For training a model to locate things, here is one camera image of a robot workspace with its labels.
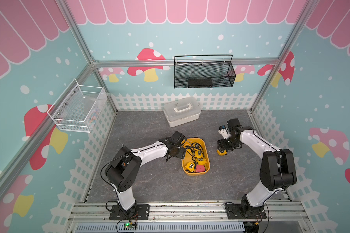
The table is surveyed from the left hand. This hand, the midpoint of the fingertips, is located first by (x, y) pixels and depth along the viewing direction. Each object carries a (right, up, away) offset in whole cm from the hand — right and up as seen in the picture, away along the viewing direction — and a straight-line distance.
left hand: (178, 154), depth 92 cm
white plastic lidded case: (+2, +29, +13) cm, 32 cm away
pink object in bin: (+13, -7, -5) cm, 16 cm away
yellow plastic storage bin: (+6, -5, -3) cm, 9 cm away
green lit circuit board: (-25, -33, -19) cm, 45 cm away
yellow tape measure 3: (+12, +3, +2) cm, 12 cm away
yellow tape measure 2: (+13, -3, -4) cm, 14 cm away
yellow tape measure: (+28, 0, +2) cm, 28 cm away
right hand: (+29, +5, 0) cm, 30 cm away
